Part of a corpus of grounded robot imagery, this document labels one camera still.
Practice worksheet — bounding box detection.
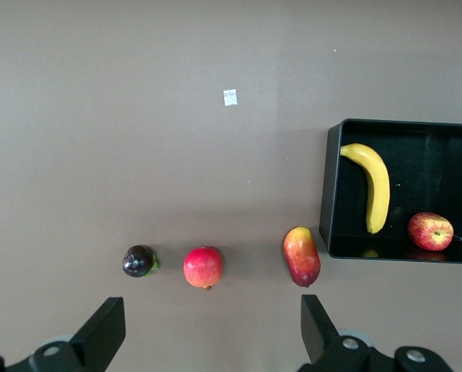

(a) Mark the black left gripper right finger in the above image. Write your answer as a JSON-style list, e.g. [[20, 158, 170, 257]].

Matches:
[[298, 294, 372, 372]]

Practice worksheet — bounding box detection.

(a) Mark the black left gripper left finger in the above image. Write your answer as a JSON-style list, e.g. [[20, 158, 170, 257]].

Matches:
[[29, 296, 126, 372]]

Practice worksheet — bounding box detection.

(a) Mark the red yellow apple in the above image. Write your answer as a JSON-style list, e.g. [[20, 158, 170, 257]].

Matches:
[[406, 211, 455, 252]]

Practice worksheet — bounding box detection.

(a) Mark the yellow banana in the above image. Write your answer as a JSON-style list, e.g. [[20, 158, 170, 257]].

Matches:
[[339, 143, 391, 235]]

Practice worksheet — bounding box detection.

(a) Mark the black plastic box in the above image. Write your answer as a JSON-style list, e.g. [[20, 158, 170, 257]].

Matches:
[[318, 118, 462, 266]]

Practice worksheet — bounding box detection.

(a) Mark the dark purple mangosteen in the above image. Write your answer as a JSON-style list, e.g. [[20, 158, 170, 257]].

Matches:
[[122, 244, 160, 279]]

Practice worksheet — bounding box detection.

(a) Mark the red yellow mango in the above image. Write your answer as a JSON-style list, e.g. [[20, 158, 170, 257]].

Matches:
[[283, 226, 322, 288]]

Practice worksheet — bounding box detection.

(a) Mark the red pomegranate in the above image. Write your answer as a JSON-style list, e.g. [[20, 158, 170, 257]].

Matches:
[[182, 245, 223, 291]]

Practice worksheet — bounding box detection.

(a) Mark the brown table cover sheet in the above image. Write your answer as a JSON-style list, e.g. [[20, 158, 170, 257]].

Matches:
[[0, 0, 462, 372]]

